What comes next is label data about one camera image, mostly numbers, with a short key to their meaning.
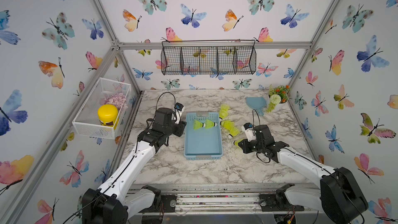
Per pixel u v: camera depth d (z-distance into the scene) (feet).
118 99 2.25
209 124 3.23
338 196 1.34
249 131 2.58
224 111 3.42
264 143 2.19
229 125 3.21
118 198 1.29
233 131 3.13
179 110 2.22
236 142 2.95
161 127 1.91
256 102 3.75
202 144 3.19
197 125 3.23
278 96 3.20
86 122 2.11
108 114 2.05
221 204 2.47
